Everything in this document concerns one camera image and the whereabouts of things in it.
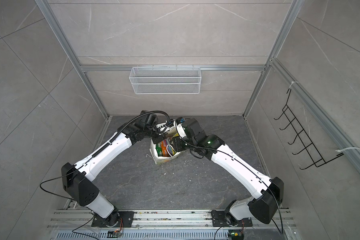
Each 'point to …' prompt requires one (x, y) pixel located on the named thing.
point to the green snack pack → (158, 148)
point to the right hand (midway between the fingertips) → (173, 140)
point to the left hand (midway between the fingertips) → (166, 128)
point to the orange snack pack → (164, 152)
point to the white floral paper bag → (159, 159)
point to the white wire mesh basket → (165, 80)
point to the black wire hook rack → (309, 146)
